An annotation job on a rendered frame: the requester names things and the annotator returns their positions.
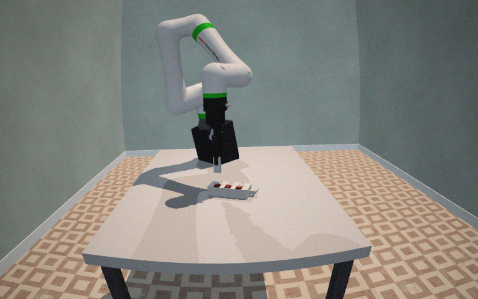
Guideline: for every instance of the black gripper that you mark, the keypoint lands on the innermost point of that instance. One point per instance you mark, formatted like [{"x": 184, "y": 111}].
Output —
[{"x": 215, "y": 120}]

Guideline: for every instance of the white power strip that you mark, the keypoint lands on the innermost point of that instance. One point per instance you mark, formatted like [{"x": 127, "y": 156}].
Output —
[{"x": 234, "y": 190}]

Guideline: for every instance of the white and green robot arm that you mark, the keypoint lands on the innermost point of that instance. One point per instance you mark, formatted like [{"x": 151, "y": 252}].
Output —
[{"x": 211, "y": 94}]

